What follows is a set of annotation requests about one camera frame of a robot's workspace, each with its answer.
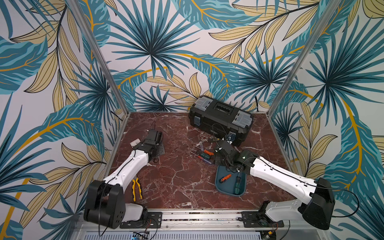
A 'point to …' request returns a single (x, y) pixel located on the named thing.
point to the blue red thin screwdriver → (201, 158)
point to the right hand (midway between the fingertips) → (217, 156)
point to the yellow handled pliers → (135, 180)
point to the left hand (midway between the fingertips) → (160, 150)
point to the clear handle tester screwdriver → (201, 146)
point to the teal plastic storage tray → (228, 187)
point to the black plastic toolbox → (220, 120)
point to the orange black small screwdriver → (225, 178)
